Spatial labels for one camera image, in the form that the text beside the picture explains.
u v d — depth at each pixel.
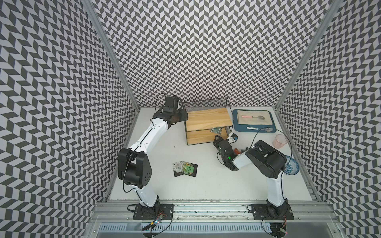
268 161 0.53
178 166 0.87
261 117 1.12
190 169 0.87
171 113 0.66
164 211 0.72
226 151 0.74
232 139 0.87
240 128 1.05
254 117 1.13
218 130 1.02
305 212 0.75
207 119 0.91
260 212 0.74
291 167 0.87
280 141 0.98
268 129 1.02
